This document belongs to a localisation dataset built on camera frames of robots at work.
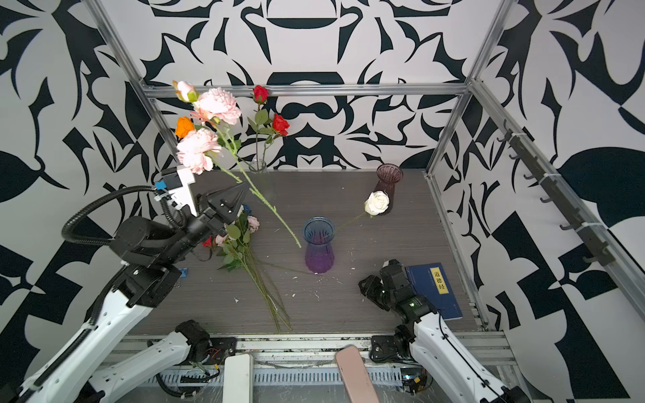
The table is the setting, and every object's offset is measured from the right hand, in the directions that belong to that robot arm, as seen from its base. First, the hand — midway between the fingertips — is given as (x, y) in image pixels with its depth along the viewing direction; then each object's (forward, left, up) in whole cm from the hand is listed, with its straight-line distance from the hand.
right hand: (363, 285), depth 84 cm
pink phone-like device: (-24, +4, -1) cm, 25 cm away
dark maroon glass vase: (+37, -12, +13) cm, 41 cm away
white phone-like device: (-25, +36, +1) cm, 44 cm away
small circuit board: (-25, -12, -4) cm, 28 cm away
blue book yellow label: (+2, -23, -3) cm, 24 cm away
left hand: (+4, +26, +48) cm, 55 cm away
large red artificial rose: (+46, +27, +30) cm, 61 cm away
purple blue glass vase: (+12, +14, +13) cm, 23 cm away
